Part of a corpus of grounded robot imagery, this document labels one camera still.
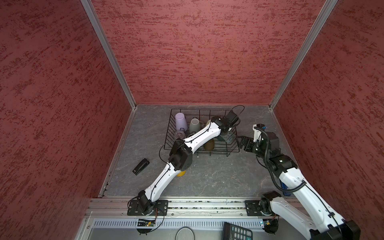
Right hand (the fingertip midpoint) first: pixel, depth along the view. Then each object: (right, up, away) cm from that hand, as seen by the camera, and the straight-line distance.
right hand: (241, 141), depth 79 cm
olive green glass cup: (-16, -4, +12) cm, 20 cm away
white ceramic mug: (-25, +8, +15) cm, 31 cm away
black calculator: (-8, -40, -13) cm, 42 cm away
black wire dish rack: (-8, -7, +19) cm, 22 cm away
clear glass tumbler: (-35, +3, +12) cm, 37 cm away
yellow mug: (-33, -20, +6) cm, 39 cm away
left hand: (-7, +2, +14) cm, 16 cm away
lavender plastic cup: (-35, +11, +16) cm, 40 cm away
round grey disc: (-30, -41, -11) cm, 52 cm away
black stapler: (-56, -15, +6) cm, 59 cm away
